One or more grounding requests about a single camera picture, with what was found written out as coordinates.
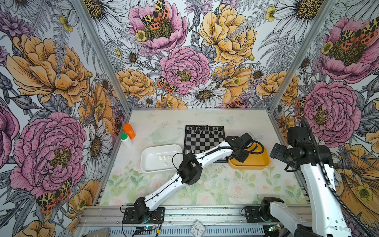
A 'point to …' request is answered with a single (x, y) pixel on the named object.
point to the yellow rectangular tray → (253, 162)
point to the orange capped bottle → (129, 131)
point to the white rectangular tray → (154, 158)
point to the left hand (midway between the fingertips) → (239, 159)
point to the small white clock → (198, 229)
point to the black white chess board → (199, 138)
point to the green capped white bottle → (127, 141)
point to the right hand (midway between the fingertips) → (284, 162)
